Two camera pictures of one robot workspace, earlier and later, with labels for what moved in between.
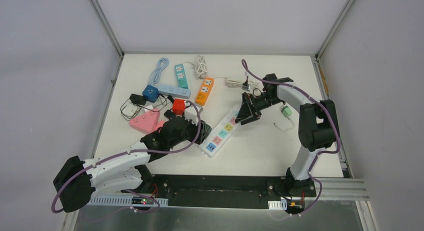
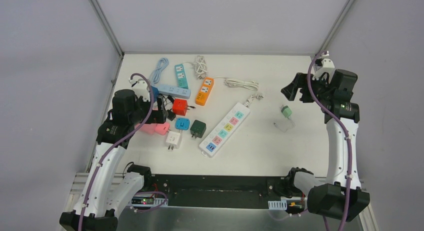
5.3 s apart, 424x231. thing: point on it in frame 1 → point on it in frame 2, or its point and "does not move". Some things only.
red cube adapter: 179,106 does not move
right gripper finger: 246,111 → 300,81
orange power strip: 204,91 does not move
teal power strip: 181,77 does not move
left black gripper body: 199,132 → 159,113
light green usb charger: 286,111 does not move
